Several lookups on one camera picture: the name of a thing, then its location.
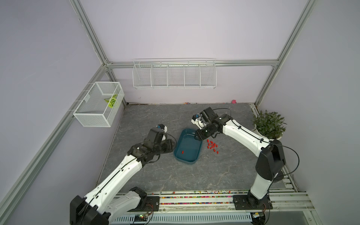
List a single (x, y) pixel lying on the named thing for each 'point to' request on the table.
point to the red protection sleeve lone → (182, 152)
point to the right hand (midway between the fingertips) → (197, 135)
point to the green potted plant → (269, 124)
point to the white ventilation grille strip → (130, 217)
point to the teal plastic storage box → (188, 149)
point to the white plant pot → (272, 139)
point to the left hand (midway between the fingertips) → (173, 145)
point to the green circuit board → (140, 217)
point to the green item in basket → (112, 101)
